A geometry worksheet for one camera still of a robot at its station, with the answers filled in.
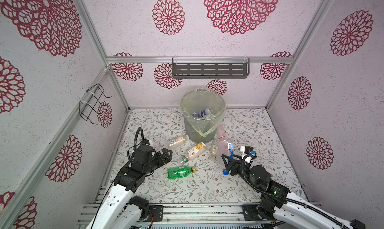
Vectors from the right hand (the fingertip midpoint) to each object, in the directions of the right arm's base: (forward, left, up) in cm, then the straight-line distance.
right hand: (226, 154), depth 72 cm
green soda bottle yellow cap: (-3, +23, -15) cm, 28 cm away
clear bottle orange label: (+17, +26, -15) cm, 35 cm away
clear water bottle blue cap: (+35, +16, -10) cm, 40 cm away
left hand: (-1, +30, -4) cm, 30 cm away
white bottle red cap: (+25, -2, -15) cm, 30 cm away
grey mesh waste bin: (+20, +18, -12) cm, 29 cm away
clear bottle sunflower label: (+10, +16, -14) cm, 23 cm away
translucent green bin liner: (+35, +10, -3) cm, 37 cm away
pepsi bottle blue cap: (+35, +9, -7) cm, 36 cm away
